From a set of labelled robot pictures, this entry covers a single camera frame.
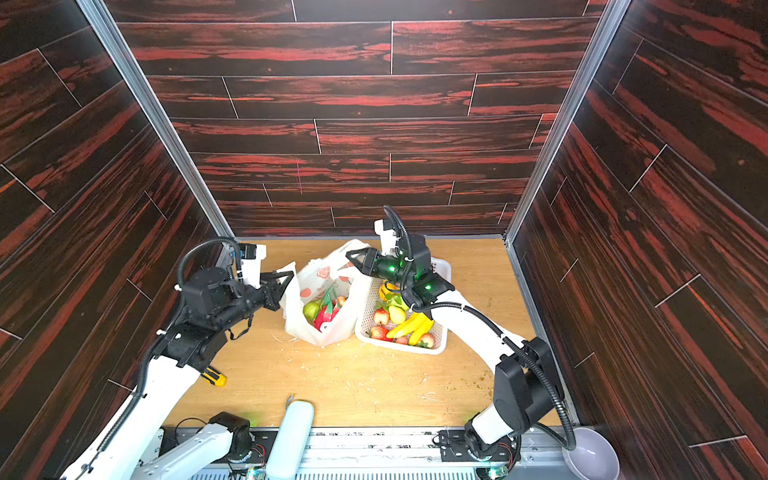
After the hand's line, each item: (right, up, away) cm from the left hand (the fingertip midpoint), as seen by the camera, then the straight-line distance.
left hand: (294, 273), depth 69 cm
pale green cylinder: (-2, -41, +3) cm, 42 cm away
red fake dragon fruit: (+4, -11, +20) cm, 24 cm away
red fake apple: (+20, -14, +24) cm, 35 cm away
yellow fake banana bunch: (+31, -17, +21) cm, 41 cm away
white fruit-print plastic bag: (+7, +1, +7) cm, 11 cm away
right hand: (+13, +5, +5) cm, 15 cm away
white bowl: (+71, -44, +1) cm, 84 cm away
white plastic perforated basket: (+17, -6, +12) cm, 21 cm away
